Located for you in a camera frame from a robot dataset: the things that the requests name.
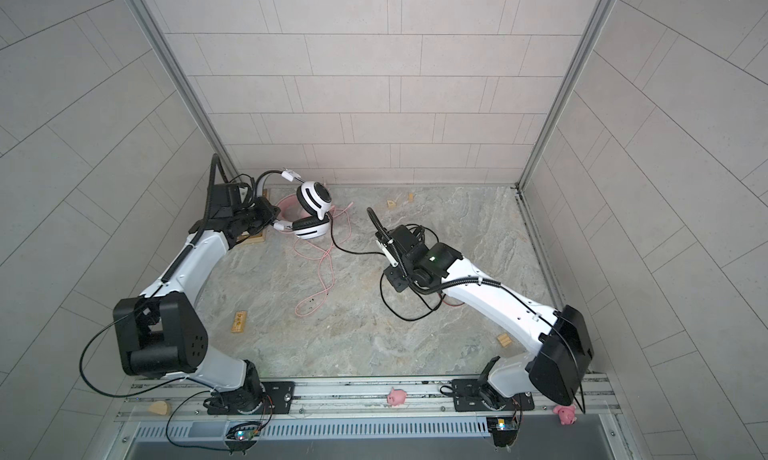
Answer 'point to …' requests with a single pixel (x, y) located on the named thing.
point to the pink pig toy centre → (396, 397)
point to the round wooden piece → (160, 407)
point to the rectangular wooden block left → (239, 322)
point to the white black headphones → (314, 201)
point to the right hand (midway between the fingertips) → (395, 270)
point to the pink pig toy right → (566, 413)
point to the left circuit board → (244, 432)
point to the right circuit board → (504, 429)
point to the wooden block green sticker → (391, 204)
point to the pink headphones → (291, 210)
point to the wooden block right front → (504, 339)
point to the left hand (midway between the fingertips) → (288, 201)
